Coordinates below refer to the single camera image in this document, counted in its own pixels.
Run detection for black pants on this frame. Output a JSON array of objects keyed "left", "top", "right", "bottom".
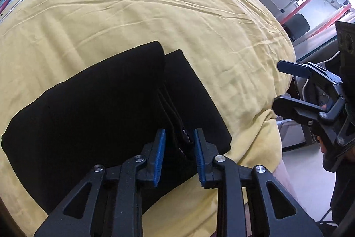
[{"left": 1, "top": 41, "right": 232, "bottom": 215}]

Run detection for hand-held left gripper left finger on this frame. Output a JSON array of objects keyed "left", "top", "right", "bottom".
[{"left": 33, "top": 129, "right": 167, "bottom": 237}]

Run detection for yellow printed bed sheet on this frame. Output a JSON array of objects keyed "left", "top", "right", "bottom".
[{"left": 0, "top": 0, "right": 296, "bottom": 237}]

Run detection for grey office chair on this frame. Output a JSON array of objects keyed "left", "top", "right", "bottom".
[{"left": 287, "top": 22, "right": 341, "bottom": 151}]

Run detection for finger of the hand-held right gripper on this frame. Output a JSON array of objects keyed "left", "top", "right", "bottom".
[
  {"left": 277, "top": 60, "right": 344, "bottom": 88},
  {"left": 272, "top": 96, "right": 347, "bottom": 128}
]

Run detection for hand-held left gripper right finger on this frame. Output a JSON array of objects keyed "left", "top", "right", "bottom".
[{"left": 193, "top": 128, "right": 325, "bottom": 237}]

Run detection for black chair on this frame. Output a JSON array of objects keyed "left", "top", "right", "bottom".
[{"left": 283, "top": 13, "right": 310, "bottom": 40}]

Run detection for person's right hand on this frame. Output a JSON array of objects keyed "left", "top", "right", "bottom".
[{"left": 316, "top": 135, "right": 329, "bottom": 155}]

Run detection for person's dark clothing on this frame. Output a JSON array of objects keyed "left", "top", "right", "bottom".
[{"left": 319, "top": 167, "right": 355, "bottom": 237}]

